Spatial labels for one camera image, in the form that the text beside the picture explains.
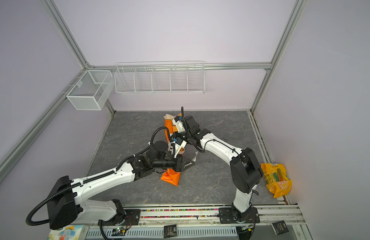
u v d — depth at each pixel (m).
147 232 0.71
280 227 0.69
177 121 0.77
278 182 0.80
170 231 0.68
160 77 0.97
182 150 0.66
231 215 0.74
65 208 0.39
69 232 0.65
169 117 1.08
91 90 1.00
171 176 0.79
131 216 0.74
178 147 0.66
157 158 0.58
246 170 0.46
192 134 0.67
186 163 0.70
